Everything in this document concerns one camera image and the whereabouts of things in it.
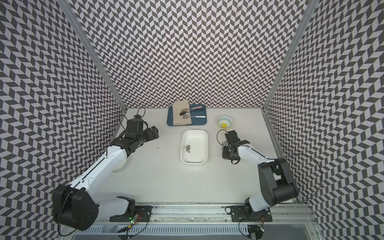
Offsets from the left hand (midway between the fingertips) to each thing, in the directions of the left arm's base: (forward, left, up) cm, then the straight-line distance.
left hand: (150, 133), depth 84 cm
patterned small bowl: (+20, -47, -15) cm, 53 cm away
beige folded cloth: (+25, -11, -17) cm, 32 cm away
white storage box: (+1, -24, -18) cm, 30 cm away
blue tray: (+31, -27, -15) cm, 43 cm away
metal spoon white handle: (+26, -19, -15) cm, 36 cm away
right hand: (-8, -45, -15) cm, 49 cm away
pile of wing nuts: (-1, -20, -16) cm, 26 cm away
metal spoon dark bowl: (+30, -15, -16) cm, 37 cm away
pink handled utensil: (+29, -27, -8) cm, 40 cm away
